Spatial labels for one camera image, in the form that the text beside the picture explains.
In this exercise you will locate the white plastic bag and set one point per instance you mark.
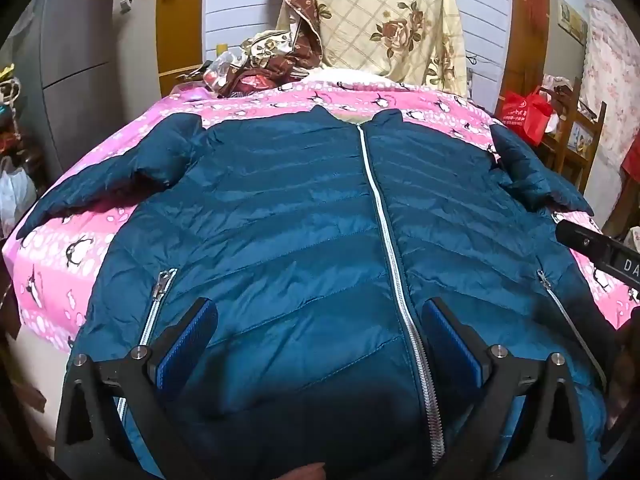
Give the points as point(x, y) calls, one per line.
point(15, 200)

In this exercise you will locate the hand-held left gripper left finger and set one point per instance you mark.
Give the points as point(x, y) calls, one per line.
point(184, 341)

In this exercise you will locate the blue quilted down jacket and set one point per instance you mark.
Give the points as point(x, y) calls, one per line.
point(300, 220)

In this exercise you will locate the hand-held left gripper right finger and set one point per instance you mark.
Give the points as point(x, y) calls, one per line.
point(453, 340)

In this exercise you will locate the pink penguin print blanket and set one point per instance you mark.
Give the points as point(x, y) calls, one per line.
point(60, 255)

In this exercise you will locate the brown patterned cloth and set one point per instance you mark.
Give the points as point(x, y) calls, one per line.
point(300, 40)

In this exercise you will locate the red shopping bag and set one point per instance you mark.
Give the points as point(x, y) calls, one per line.
point(525, 115)

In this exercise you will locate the pink floral curtain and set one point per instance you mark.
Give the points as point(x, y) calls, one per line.
point(615, 75)

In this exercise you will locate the cream floral quilt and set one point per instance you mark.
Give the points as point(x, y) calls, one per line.
point(380, 15)

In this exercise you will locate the framed wall picture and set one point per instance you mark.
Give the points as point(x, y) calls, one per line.
point(571, 20)

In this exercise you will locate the wooden chair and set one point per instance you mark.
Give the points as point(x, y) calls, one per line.
point(575, 150)

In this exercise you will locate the red foil packet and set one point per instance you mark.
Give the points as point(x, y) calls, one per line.
point(256, 84)

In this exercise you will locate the white pillow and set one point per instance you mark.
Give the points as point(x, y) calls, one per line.
point(350, 76)

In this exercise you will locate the clear plastic bag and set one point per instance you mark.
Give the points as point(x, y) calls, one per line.
point(220, 72)

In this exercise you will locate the wooden door panel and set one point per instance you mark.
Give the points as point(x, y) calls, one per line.
point(181, 35)

